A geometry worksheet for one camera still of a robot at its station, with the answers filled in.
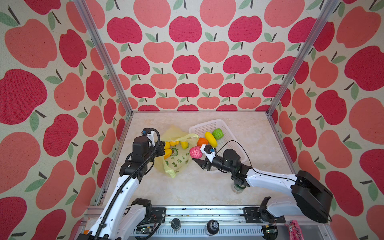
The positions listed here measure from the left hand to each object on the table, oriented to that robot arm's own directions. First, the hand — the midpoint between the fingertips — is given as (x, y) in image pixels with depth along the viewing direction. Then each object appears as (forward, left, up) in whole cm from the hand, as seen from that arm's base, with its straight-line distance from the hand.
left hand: (167, 143), depth 77 cm
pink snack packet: (-37, -61, -20) cm, 74 cm away
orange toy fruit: (+11, -20, -15) cm, 27 cm away
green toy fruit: (+18, -31, -15) cm, 39 cm away
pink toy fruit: (-7, -15, +3) cm, 16 cm away
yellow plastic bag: (+4, -5, -21) cm, 22 cm away
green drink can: (-19, -37, -13) cm, 43 cm away
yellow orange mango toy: (+6, +2, -18) cm, 19 cm away
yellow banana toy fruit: (+11, -8, -19) cm, 23 cm away
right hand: (-4, -17, -2) cm, 17 cm away
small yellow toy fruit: (+11, -1, -17) cm, 20 cm away
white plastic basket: (-4, -30, +8) cm, 31 cm away
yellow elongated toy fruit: (+14, -26, -17) cm, 34 cm away
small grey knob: (-34, -5, -12) cm, 37 cm away
